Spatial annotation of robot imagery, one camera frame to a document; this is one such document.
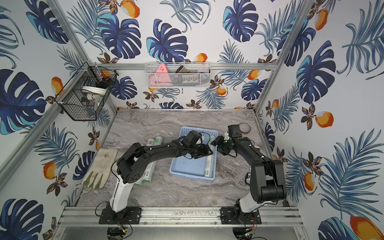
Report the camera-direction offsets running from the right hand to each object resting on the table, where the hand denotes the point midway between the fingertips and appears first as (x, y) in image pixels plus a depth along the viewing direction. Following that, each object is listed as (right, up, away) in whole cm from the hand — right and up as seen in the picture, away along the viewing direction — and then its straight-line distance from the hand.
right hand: (214, 144), depth 91 cm
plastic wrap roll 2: (-42, +1, +7) cm, 42 cm away
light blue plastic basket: (-12, -14, -3) cm, 18 cm away
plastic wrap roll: (-4, -12, -4) cm, 14 cm away
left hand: (-2, -4, -3) cm, 5 cm away
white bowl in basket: (-65, +30, -12) cm, 72 cm away
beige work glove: (-69, -13, -1) cm, 70 cm away
